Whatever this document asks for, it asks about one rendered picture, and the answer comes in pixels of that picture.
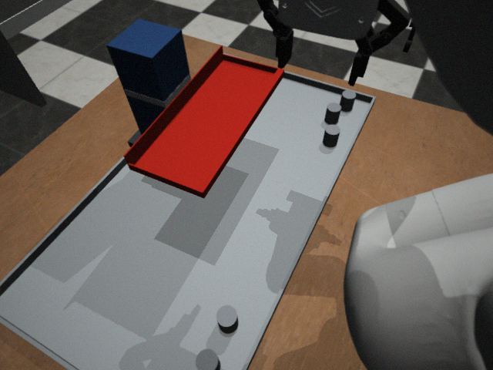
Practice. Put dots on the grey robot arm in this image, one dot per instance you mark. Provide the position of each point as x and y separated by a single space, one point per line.
418 282

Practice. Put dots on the grey cylinder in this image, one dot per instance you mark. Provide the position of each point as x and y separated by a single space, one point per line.
332 113
347 100
227 319
207 359
331 135

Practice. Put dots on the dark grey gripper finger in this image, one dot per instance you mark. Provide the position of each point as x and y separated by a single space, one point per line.
283 33
399 19

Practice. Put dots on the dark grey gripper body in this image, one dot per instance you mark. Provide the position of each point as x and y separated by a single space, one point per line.
343 19

